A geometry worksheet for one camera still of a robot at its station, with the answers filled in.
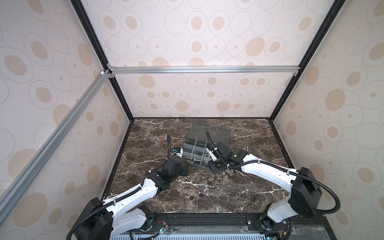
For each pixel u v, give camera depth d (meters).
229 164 0.58
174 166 0.61
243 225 0.74
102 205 0.43
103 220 0.39
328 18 0.71
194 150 1.00
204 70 0.90
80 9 0.67
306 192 0.42
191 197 0.81
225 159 0.62
